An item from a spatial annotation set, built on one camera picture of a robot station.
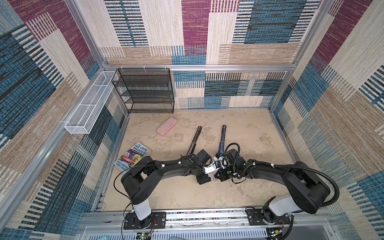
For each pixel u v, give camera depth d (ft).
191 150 3.15
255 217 2.40
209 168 2.55
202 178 2.56
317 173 1.39
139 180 1.57
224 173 2.55
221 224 2.39
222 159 2.68
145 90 3.66
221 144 3.26
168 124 3.56
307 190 1.44
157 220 2.40
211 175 2.85
